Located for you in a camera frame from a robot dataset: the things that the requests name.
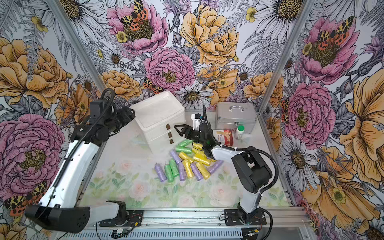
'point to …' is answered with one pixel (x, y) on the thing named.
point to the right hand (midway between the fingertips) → (176, 131)
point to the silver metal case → (229, 115)
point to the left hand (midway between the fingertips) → (130, 120)
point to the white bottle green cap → (239, 132)
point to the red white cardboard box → (225, 136)
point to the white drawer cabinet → (157, 116)
